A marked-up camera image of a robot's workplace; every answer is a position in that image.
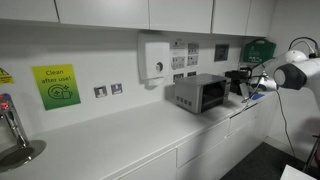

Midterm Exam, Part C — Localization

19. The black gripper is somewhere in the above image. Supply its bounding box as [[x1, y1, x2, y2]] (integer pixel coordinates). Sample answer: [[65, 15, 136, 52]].
[[224, 66, 253, 96]]

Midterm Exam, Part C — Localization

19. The silver microwave oven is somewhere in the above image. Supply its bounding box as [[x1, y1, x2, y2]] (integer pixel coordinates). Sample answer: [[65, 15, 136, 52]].
[[173, 73, 232, 115]]

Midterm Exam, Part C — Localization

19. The white robot base platform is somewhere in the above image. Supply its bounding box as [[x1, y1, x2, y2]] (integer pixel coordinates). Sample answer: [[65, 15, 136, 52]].
[[280, 164, 318, 180]]

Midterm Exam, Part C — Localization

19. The green first aid kit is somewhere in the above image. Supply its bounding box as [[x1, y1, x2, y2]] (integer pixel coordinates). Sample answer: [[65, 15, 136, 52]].
[[241, 37, 277, 65]]

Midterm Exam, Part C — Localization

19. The wide photo instruction sheet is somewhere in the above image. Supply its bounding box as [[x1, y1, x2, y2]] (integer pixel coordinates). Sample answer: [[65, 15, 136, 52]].
[[186, 42, 200, 56], [186, 54, 200, 67]]

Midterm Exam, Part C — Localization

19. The small photo instruction sheet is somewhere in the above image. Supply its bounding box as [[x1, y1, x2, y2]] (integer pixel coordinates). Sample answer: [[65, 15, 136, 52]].
[[170, 55, 186, 71]]

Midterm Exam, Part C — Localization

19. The white text notice sheet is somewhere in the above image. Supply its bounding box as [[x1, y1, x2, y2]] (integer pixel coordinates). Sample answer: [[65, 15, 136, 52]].
[[170, 38, 187, 57]]

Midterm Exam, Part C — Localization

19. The white base cabinet unit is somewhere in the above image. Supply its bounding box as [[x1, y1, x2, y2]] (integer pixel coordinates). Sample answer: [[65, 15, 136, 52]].
[[99, 92, 278, 180]]

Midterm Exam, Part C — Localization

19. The white paper towel dispenser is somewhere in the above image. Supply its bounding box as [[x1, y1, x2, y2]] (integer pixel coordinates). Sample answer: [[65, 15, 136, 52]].
[[137, 31, 172, 88]]

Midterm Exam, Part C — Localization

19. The green clean after use sign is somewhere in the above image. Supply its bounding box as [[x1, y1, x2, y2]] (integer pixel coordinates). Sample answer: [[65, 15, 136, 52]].
[[31, 63, 82, 111]]

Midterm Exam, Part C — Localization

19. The round steel drain tray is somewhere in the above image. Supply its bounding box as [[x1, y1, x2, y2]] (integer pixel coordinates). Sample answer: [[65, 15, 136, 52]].
[[0, 139, 47, 173]]

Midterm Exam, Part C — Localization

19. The chrome water tap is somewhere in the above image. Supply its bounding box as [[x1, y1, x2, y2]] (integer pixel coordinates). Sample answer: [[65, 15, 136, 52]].
[[0, 92, 30, 150]]

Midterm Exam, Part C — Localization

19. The yellow warning sign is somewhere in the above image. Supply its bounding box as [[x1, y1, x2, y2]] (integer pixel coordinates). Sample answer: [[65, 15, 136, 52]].
[[0, 67, 15, 85]]

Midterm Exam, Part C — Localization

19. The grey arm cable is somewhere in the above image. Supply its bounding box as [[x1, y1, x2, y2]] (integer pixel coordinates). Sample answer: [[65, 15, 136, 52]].
[[240, 61, 270, 104]]

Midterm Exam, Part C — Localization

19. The dark framed wall notice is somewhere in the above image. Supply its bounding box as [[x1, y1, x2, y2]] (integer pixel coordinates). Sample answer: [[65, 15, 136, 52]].
[[213, 43, 231, 63]]

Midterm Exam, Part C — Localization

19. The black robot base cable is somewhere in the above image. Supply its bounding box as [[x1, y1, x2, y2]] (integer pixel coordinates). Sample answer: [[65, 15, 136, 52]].
[[275, 89, 297, 158]]

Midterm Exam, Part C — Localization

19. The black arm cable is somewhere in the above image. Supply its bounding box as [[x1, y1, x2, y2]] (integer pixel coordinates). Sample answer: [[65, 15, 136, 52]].
[[287, 36, 320, 58]]

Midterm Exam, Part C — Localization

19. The black camera tripod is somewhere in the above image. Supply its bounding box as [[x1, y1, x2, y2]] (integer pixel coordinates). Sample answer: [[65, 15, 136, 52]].
[[302, 132, 320, 175]]

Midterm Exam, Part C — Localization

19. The small steel wall switch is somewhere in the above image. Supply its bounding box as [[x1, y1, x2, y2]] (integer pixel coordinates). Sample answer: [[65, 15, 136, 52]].
[[110, 82, 124, 96], [93, 85, 109, 99]]

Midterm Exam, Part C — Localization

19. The white wall cabinet row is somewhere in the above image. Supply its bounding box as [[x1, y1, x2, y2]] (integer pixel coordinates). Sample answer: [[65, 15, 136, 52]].
[[0, 0, 277, 38]]

